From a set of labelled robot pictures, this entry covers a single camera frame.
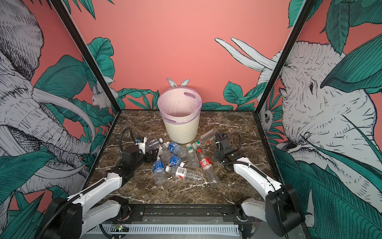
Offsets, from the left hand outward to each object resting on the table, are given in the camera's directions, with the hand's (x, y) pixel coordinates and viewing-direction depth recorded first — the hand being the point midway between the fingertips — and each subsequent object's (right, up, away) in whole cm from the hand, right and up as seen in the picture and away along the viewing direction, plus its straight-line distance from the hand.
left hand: (152, 146), depth 86 cm
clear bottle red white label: (+19, -15, -4) cm, 24 cm away
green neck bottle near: (+24, -9, +7) cm, 26 cm away
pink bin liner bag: (+14, +26, +15) cm, 34 cm away
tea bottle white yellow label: (+4, -2, +9) cm, 10 cm away
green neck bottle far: (+36, +5, +17) cm, 41 cm away
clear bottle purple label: (-3, 0, +15) cm, 15 cm away
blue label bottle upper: (+14, -4, +11) cm, 18 cm away
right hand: (+39, -2, +1) cm, 39 cm away
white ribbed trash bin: (+18, +8, +5) cm, 20 cm away
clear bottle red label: (+35, -17, +2) cm, 39 cm away
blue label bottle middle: (+12, -8, +1) cm, 15 cm away
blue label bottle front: (+4, -12, -1) cm, 13 cm away
